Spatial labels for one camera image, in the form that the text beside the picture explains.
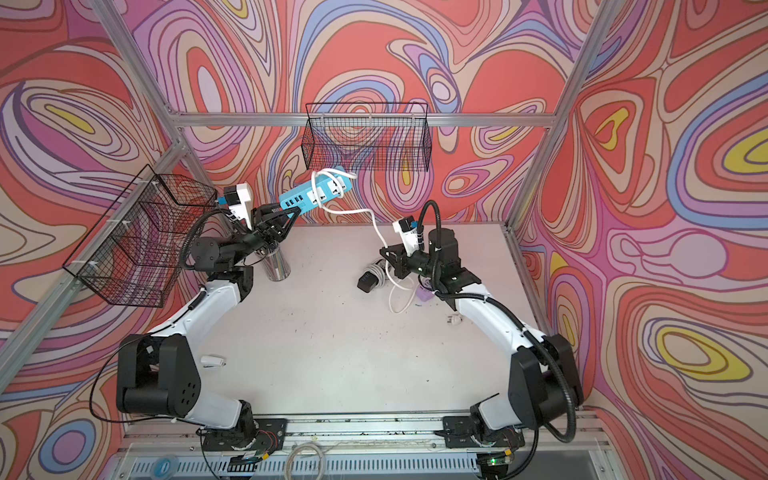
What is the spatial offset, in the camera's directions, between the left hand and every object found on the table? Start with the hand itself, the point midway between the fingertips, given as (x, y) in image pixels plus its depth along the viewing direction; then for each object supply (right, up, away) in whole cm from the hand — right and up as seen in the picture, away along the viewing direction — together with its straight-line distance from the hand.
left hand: (302, 215), depth 65 cm
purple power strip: (+31, -21, +29) cm, 47 cm away
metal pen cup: (-18, -13, +33) cm, 40 cm away
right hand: (+18, -9, +14) cm, 25 cm away
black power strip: (+13, -17, +32) cm, 39 cm away
